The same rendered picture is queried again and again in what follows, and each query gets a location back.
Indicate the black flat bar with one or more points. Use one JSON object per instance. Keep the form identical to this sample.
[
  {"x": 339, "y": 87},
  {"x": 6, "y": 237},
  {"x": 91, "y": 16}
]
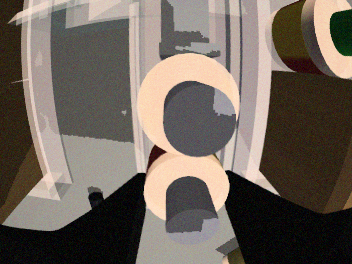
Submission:
[{"x": 95, "y": 198}]

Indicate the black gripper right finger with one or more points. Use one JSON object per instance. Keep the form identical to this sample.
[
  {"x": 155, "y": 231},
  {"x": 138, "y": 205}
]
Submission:
[{"x": 272, "y": 230}]

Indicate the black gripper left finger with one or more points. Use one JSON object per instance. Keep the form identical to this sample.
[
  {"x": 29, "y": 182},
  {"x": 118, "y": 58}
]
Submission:
[{"x": 108, "y": 234}]

